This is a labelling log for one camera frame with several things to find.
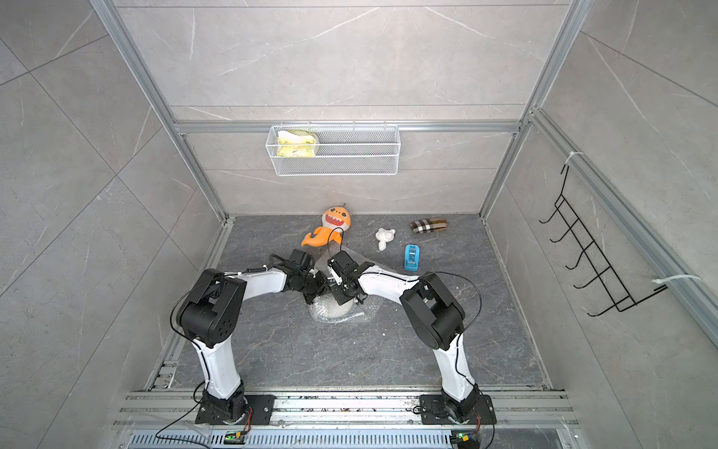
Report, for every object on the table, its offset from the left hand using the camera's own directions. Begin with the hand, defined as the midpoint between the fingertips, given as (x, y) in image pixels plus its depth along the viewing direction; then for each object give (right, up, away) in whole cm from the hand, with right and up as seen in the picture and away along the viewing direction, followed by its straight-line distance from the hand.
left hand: (341, 289), depth 95 cm
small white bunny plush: (+16, +19, +15) cm, 29 cm away
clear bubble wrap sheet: (+7, -7, -7) cm, 12 cm away
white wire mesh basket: (0, +50, +6) cm, 50 cm away
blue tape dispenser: (+26, +10, +9) cm, 30 cm away
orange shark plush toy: (-3, +25, +13) cm, 28 cm away
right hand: (+1, -1, +1) cm, 2 cm away
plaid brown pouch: (+35, +23, +18) cm, 45 cm away
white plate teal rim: (-4, -4, -7) cm, 9 cm away
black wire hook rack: (+63, +4, -37) cm, 73 cm away
